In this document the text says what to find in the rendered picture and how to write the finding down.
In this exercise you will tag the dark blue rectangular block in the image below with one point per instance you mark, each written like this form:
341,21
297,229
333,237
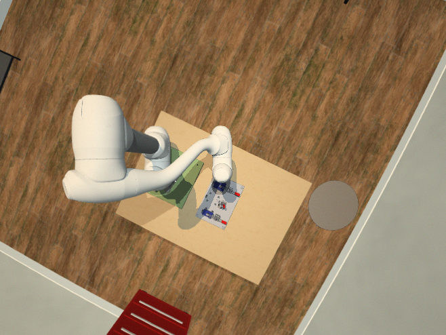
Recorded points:
207,211
217,184

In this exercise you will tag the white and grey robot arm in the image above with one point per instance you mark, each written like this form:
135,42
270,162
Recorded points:
101,135

